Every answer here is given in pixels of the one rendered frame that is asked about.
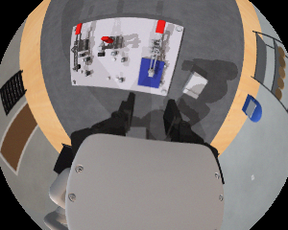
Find blue flat plate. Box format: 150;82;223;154
137;57;164;88

